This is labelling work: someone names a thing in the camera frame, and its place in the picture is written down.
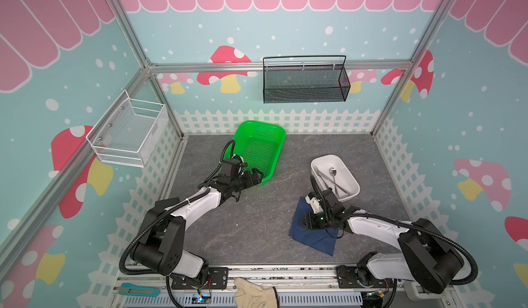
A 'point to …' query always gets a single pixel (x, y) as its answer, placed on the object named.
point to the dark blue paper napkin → (323, 240)
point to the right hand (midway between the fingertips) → (301, 222)
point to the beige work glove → (251, 295)
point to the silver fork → (318, 172)
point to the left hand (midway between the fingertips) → (257, 180)
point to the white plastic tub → (344, 177)
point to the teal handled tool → (128, 289)
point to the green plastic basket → (258, 144)
